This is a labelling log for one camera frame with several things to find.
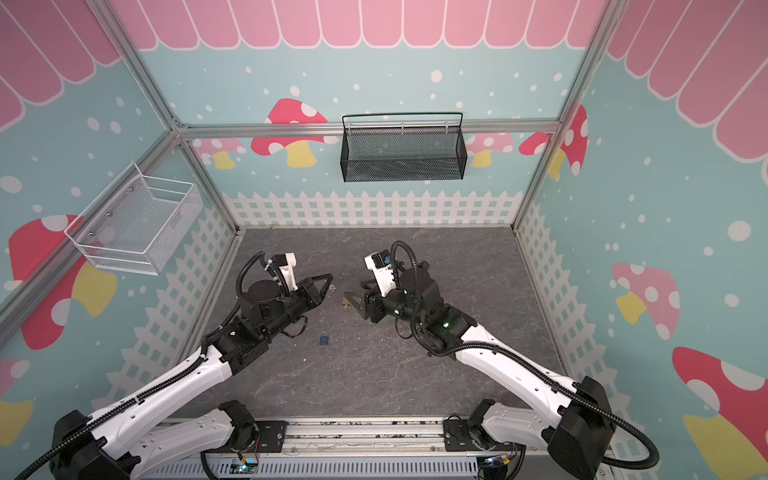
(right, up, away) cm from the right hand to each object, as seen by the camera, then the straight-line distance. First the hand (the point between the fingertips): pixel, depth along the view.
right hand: (352, 290), depth 68 cm
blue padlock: (-12, -18, +22) cm, 31 cm away
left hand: (-5, +1, +5) cm, 7 cm away
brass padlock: (-6, -8, +29) cm, 31 cm away
